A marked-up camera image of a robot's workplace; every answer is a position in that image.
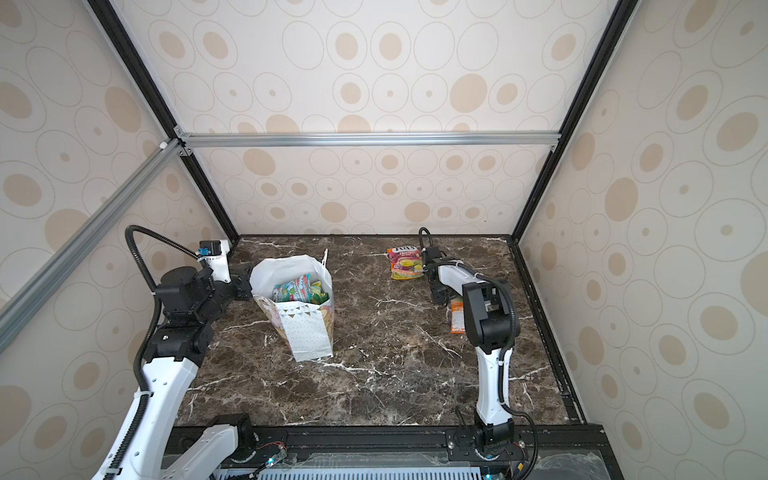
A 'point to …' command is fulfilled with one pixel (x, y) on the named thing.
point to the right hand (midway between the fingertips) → (456, 292)
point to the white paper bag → (307, 328)
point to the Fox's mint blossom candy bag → (300, 290)
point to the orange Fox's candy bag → (457, 316)
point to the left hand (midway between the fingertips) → (256, 260)
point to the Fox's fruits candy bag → (405, 262)
